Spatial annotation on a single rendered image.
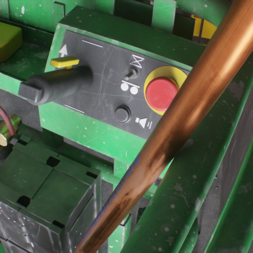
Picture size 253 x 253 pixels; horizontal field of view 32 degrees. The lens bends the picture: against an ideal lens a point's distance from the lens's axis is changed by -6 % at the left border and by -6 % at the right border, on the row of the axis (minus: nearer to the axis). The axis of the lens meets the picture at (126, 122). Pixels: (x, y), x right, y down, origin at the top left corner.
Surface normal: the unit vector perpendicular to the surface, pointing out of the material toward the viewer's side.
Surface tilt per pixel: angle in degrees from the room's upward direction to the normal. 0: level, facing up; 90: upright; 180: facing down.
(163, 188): 45
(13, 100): 0
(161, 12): 90
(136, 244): 27
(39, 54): 0
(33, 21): 90
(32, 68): 0
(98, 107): 58
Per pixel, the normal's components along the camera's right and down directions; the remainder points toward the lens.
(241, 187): -0.60, -0.72
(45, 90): 0.04, 0.19
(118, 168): -0.44, 0.65
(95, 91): -0.35, 0.19
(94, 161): -0.02, -0.56
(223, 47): -0.69, 0.45
